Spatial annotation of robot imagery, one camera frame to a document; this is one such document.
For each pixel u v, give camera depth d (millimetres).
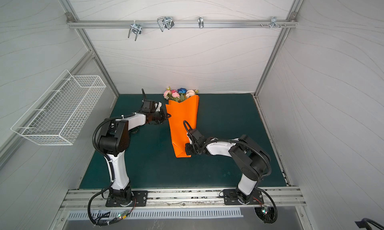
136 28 791
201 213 703
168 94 1152
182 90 1180
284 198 743
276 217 688
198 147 704
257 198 725
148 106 831
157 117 884
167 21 764
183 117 984
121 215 678
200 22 778
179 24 782
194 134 718
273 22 763
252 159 465
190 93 1148
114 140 538
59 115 687
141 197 738
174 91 1182
